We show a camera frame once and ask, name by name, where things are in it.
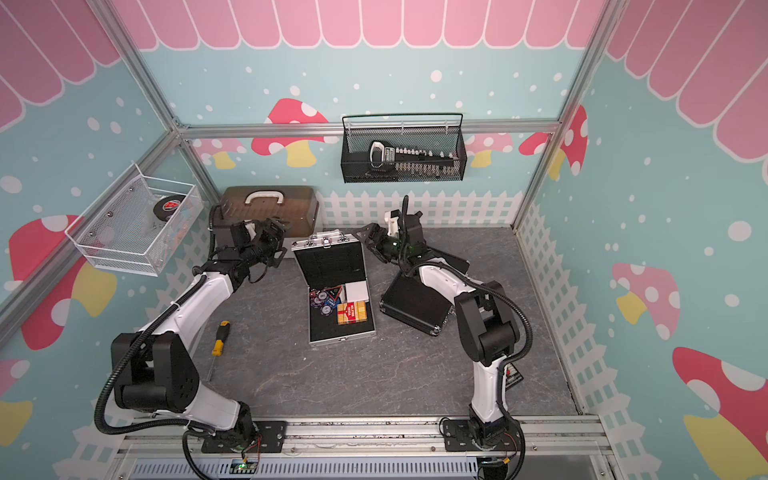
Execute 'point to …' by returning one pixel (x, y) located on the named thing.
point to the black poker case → (410, 300)
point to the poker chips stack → (325, 299)
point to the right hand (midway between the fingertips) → (357, 238)
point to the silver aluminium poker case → (328, 259)
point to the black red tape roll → (165, 206)
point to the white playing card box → (356, 291)
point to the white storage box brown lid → (292, 208)
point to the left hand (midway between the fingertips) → (293, 236)
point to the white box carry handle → (265, 194)
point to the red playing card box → (350, 313)
